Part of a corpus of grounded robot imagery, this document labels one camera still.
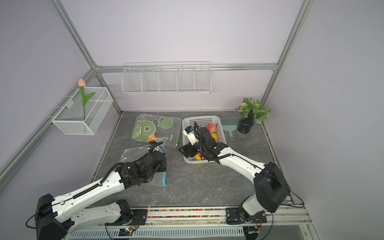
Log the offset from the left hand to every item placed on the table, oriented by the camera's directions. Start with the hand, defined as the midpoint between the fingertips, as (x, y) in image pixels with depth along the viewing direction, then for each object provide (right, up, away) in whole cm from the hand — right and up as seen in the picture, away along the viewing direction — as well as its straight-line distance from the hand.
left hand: (164, 161), depth 77 cm
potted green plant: (+49, +28, +10) cm, 57 cm away
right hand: (+10, +7, +5) cm, 13 cm away
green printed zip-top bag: (-8, +17, +25) cm, 31 cm away
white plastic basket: (+21, +21, +28) cm, 41 cm away
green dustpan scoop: (+41, +19, +34) cm, 56 cm away
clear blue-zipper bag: (-23, 0, +16) cm, 28 cm away
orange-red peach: (-13, +10, +22) cm, 27 cm away
